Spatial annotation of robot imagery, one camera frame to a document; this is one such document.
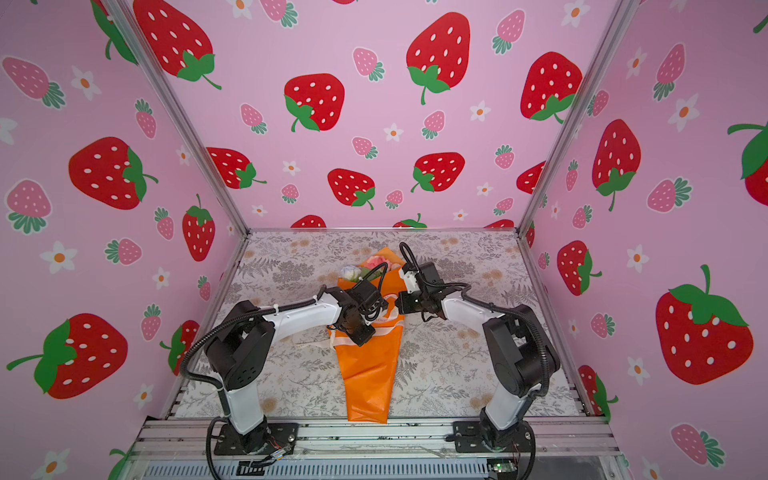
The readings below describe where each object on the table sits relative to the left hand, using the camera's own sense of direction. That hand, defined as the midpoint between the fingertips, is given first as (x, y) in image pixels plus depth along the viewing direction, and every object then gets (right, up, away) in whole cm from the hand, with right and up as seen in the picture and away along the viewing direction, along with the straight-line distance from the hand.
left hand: (367, 335), depth 91 cm
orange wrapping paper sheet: (+1, -7, -8) cm, 11 cm away
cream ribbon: (-9, -1, -1) cm, 9 cm away
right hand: (+9, +10, +1) cm, 14 cm away
